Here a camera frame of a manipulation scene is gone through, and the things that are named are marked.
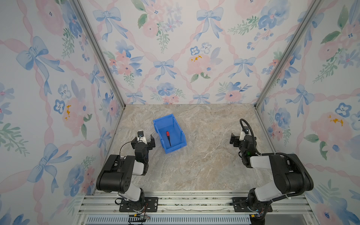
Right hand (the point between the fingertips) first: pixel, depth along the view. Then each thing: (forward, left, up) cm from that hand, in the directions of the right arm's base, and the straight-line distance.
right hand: (240, 133), depth 94 cm
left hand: (-4, +63, +3) cm, 63 cm away
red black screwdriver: (+2, +49, -6) cm, 49 cm away
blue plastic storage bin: (0, +42, -7) cm, 42 cm away
